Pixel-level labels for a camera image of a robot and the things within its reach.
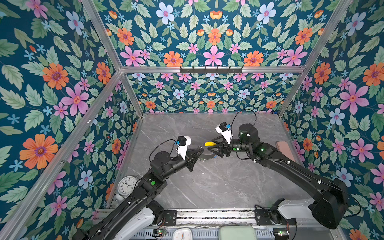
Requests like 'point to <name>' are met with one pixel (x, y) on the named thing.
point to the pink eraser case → (283, 147)
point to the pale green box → (237, 232)
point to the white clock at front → (182, 234)
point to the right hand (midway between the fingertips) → (211, 143)
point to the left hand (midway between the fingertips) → (205, 149)
